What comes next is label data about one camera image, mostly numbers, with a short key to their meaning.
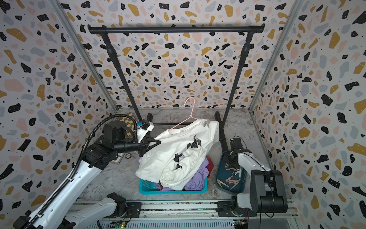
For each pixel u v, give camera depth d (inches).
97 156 17.8
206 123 29.4
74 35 31.0
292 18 29.4
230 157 27.0
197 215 28.7
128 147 21.7
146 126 21.8
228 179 32.8
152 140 24.5
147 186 30.7
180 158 30.6
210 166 32.1
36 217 14.2
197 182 29.4
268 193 16.8
